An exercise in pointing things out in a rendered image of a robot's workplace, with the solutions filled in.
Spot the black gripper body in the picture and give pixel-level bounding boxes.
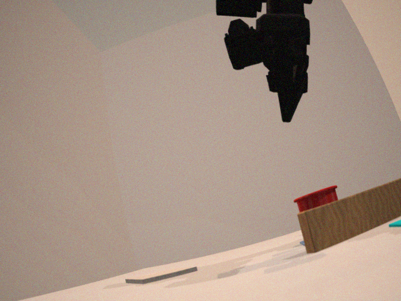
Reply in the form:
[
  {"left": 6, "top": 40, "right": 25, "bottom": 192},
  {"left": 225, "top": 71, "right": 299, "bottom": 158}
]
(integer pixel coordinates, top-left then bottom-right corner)
[{"left": 256, "top": 7, "right": 310, "bottom": 54}]

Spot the brown wooden plank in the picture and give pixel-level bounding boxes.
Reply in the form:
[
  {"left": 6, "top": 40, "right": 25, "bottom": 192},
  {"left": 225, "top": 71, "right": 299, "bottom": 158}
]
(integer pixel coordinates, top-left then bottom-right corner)
[{"left": 297, "top": 178, "right": 401, "bottom": 254}]

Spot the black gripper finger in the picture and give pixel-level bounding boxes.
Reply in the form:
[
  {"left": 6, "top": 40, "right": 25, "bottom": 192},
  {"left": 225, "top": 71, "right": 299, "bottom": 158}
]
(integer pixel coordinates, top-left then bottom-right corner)
[
  {"left": 266, "top": 75, "right": 308, "bottom": 122},
  {"left": 261, "top": 53, "right": 309, "bottom": 117}
]

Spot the red cup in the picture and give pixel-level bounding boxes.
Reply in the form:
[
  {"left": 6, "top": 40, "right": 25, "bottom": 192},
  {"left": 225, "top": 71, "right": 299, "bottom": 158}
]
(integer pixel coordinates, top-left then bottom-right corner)
[{"left": 294, "top": 186, "right": 338, "bottom": 212}]

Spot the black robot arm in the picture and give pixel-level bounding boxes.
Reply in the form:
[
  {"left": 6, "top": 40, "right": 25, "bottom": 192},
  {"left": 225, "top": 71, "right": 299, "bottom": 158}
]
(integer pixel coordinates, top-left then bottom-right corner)
[{"left": 216, "top": 0, "right": 313, "bottom": 70}]

